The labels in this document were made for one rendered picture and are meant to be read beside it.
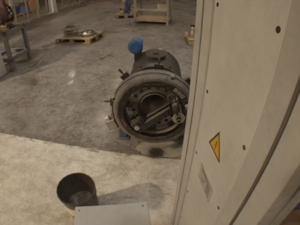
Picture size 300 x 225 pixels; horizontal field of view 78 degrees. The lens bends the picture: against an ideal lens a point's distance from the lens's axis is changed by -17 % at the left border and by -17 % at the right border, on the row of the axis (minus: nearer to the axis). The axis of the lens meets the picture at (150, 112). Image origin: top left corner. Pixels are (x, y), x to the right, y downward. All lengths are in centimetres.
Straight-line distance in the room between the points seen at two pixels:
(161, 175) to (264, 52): 201
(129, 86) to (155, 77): 23
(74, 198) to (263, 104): 183
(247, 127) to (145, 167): 201
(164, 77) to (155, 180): 99
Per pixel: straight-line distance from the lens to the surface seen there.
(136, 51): 243
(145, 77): 176
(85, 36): 628
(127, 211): 102
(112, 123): 208
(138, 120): 190
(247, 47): 30
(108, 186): 215
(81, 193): 199
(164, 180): 216
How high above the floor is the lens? 173
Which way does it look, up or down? 36 degrees down
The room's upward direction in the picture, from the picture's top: straight up
